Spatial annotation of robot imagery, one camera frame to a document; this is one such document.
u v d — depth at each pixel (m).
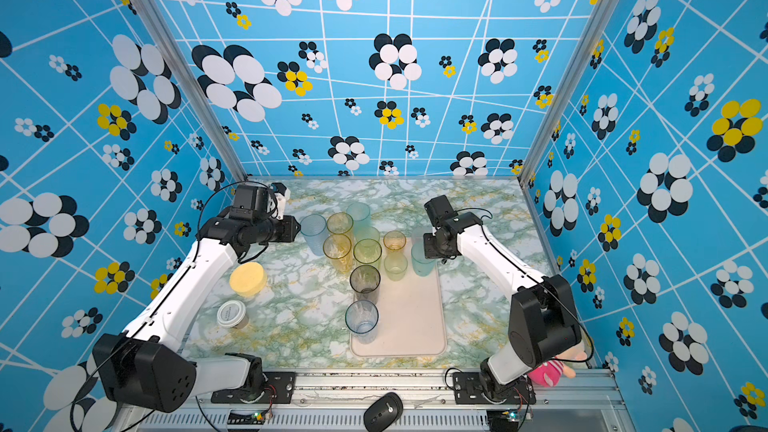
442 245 0.72
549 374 0.70
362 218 0.96
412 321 0.84
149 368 0.38
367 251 0.89
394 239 0.96
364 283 0.87
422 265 0.85
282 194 0.72
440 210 0.69
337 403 0.73
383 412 0.68
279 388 0.74
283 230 0.71
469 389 0.72
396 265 0.94
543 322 0.43
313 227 0.94
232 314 0.80
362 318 0.78
